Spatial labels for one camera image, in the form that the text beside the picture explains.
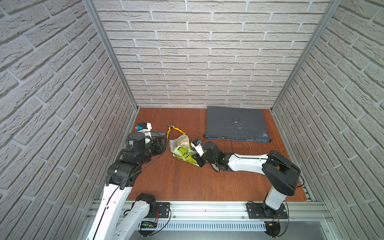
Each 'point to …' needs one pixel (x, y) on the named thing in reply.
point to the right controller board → (273, 228)
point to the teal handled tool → (158, 134)
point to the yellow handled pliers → (171, 126)
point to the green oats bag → (182, 149)
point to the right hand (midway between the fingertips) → (189, 158)
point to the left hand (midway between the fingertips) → (163, 135)
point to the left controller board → (148, 224)
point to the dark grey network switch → (236, 124)
